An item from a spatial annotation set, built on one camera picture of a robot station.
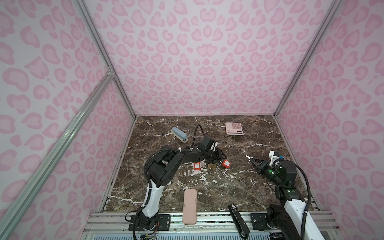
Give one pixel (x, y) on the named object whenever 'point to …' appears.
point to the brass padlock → (212, 166)
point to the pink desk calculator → (234, 128)
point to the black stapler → (240, 223)
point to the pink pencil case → (190, 207)
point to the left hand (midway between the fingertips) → (228, 157)
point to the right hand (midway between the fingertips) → (250, 159)
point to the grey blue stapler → (181, 135)
